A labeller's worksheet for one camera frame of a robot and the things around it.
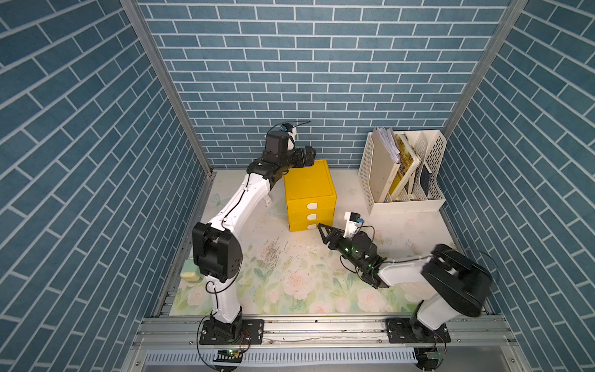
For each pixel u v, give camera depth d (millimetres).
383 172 850
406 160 927
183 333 755
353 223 767
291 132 738
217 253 476
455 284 451
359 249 655
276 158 636
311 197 830
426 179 1019
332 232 751
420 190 1050
